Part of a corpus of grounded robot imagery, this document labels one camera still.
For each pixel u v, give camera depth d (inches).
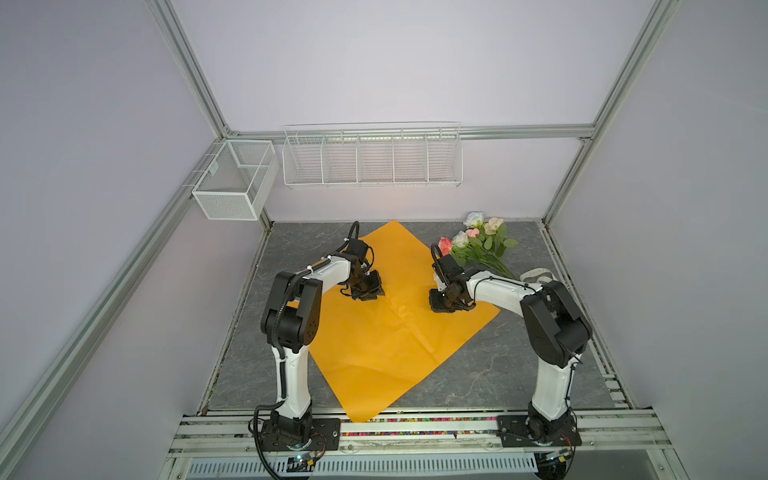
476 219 45.5
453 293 28.5
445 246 42.6
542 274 41.0
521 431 29.1
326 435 29.1
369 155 38.8
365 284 34.6
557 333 19.8
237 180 40.3
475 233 44.2
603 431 29.8
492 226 45.4
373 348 35.1
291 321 20.9
